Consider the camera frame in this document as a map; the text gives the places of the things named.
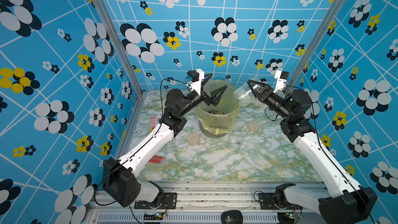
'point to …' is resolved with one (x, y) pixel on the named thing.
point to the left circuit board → (155, 216)
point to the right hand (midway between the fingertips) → (252, 83)
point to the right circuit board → (285, 218)
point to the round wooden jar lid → (193, 138)
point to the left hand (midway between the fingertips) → (220, 79)
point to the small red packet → (157, 159)
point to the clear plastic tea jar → (235, 140)
